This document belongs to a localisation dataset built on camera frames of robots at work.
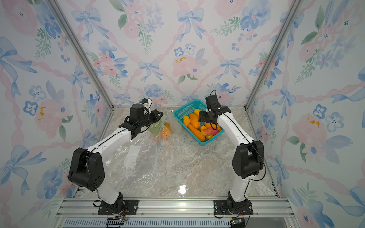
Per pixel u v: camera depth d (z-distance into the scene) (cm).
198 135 95
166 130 85
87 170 46
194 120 105
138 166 88
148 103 78
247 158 48
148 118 74
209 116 76
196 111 112
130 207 75
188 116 110
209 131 95
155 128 98
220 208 73
